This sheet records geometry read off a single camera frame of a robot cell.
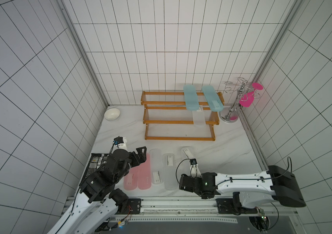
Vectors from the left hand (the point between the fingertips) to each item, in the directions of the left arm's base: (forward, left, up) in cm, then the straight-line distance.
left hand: (137, 153), depth 71 cm
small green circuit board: (-25, -61, -20) cm, 69 cm away
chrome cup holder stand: (+42, -64, -18) cm, 78 cm away
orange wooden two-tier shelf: (+33, -14, -12) cm, 37 cm away
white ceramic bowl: (+41, +29, -17) cm, 53 cm away
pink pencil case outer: (-7, +6, -19) cm, 21 cm away
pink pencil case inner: (-4, -1, -19) cm, 20 cm away
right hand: (-9, -26, -18) cm, 32 cm away
